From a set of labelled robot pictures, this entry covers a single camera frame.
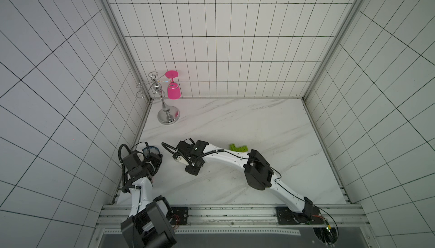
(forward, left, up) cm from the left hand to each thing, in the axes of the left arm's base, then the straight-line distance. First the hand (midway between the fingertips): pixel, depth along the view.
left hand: (163, 155), depth 86 cm
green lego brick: (+8, -37, -4) cm, 38 cm away
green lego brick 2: (+6, -43, -4) cm, 43 cm away
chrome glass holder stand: (+31, +5, -5) cm, 32 cm away
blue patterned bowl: (+4, +8, -2) cm, 9 cm away
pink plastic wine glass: (+38, 0, +9) cm, 39 cm away
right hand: (-1, -15, -6) cm, 16 cm away
